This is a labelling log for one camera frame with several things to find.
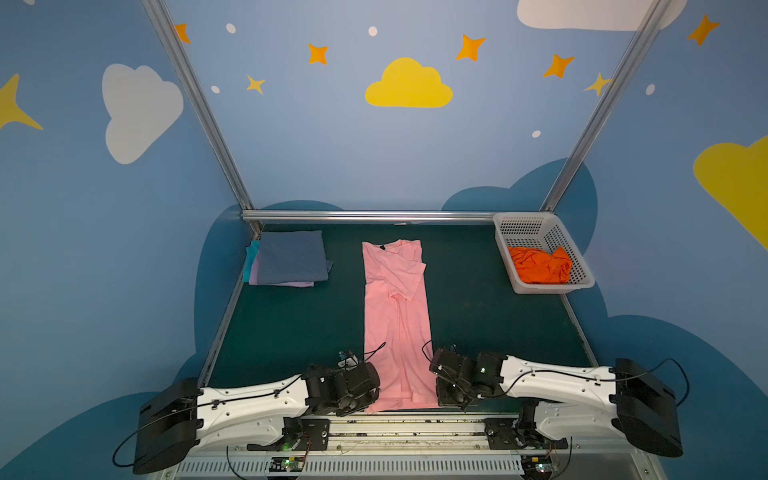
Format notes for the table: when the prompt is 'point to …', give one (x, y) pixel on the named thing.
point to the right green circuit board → (537, 467)
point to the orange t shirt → (538, 266)
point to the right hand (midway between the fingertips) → (440, 398)
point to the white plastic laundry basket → (541, 230)
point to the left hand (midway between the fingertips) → (379, 404)
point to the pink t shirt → (397, 327)
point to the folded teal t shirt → (251, 254)
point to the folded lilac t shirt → (254, 277)
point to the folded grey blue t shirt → (286, 257)
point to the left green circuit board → (286, 464)
